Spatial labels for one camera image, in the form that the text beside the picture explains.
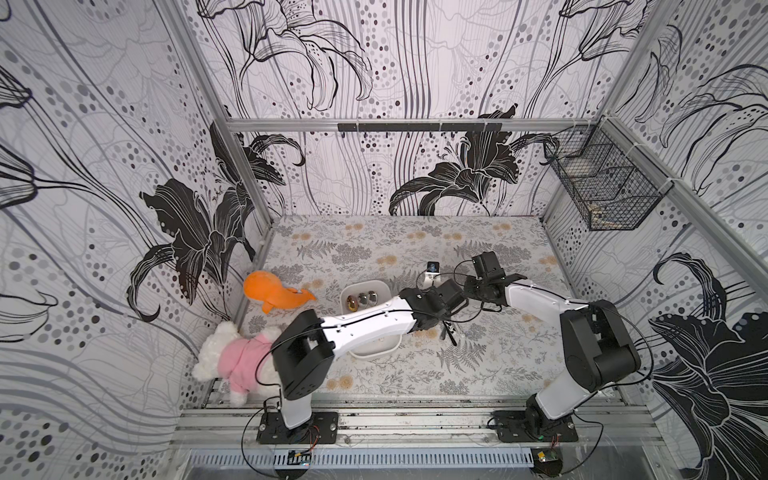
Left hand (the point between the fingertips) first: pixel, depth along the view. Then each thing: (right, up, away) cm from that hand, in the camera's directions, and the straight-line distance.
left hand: (435, 306), depth 84 cm
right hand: (+14, +5, +12) cm, 19 cm away
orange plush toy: (-52, +4, +9) cm, 53 cm away
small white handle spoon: (-22, 0, +10) cm, 24 cm away
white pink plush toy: (-50, -13, -9) cm, 52 cm away
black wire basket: (+54, +37, +4) cm, 66 cm away
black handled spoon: (+5, -9, +4) cm, 11 cm away
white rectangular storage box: (-15, -12, -1) cm, 19 cm away
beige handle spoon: (-19, +1, +11) cm, 22 cm away
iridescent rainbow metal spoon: (-25, -1, +9) cm, 27 cm away
